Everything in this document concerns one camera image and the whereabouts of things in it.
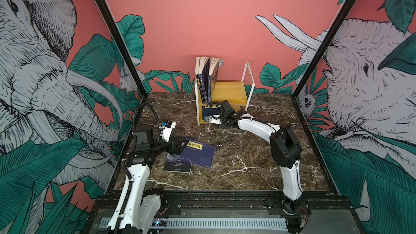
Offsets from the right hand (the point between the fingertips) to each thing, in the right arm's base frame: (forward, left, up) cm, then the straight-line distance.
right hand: (218, 114), depth 95 cm
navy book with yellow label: (-21, +12, -10) cm, 26 cm away
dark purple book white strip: (-27, +24, -10) cm, 38 cm away
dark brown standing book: (0, +9, +21) cm, 23 cm away
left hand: (-20, +19, +8) cm, 29 cm away
